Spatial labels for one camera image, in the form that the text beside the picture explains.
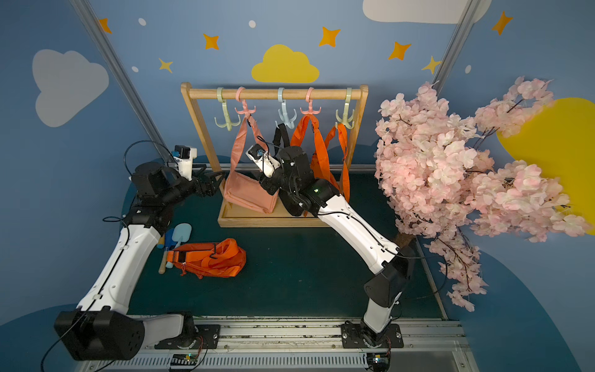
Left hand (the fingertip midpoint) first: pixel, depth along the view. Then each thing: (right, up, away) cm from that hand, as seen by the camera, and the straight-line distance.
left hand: (213, 166), depth 72 cm
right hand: (+16, +1, -1) cm, 16 cm away
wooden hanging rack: (-4, -18, +29) cm, 34 cm away
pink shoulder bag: (+2, -6, +30) cm, 31 cm away
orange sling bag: (-1, -33, +15) cm, 36 cm away
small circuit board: (-10, -62, +2) cm, 63 cm away
